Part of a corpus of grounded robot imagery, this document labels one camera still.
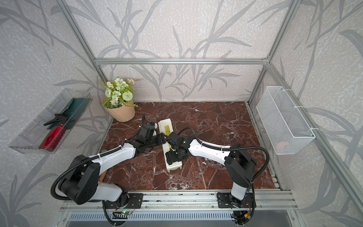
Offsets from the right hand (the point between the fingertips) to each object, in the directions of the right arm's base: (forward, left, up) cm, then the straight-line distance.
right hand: (171, 159), depth 82 cm
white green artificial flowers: (+34, +33, +22) cm, 52 cm away
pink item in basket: (+1, -57, +14) cm, 59 cm away
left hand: (+13, +5, +2) cm, 14 cm away
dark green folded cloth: (+15, +50, +26) cm, 58 cm away
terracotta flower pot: (+30, +35, +6) cm, 47 cm away
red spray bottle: (-2, +46, +30) cm, 55 cm away
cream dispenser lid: (+21, +6, +2) cm, 22 cm away
